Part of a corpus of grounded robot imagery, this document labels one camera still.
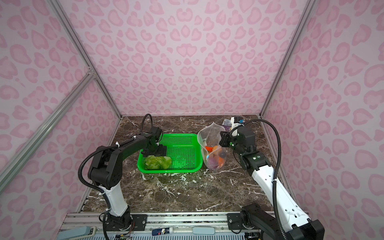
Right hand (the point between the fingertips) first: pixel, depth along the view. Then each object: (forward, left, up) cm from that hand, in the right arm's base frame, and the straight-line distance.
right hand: (220, 131), depth 73 cm
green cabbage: (-7, +35, -20) cm, 41 cm away
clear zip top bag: (-10, +3, -5) cm, 11 cm away
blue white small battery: (-39, +27, -26) cm, 54 cm away
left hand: (+3, +36, -25) cm, 44 cm away
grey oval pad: (-38, +8, -26) cm, 47 cm away
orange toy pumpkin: (-7, -2, -18) cm, 19 cm away
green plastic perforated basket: (+5, +20, -27) cm, 34 cm away
